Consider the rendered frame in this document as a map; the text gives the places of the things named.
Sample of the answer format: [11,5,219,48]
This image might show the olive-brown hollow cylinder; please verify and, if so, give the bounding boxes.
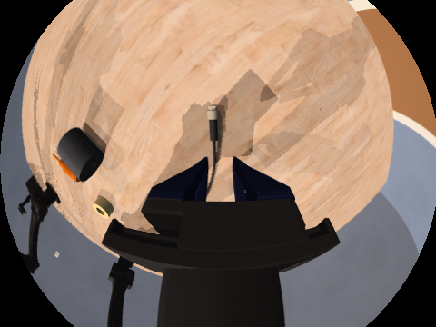
[93,196,114,219]

